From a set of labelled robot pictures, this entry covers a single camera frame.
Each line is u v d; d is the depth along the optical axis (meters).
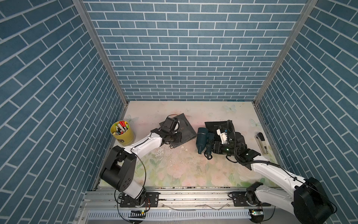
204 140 0.83
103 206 0.71
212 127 1.01
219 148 0.71
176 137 0.79
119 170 0.43
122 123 0.88
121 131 0.87
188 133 0.99
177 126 0.74
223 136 0.76
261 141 0.94
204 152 0.81
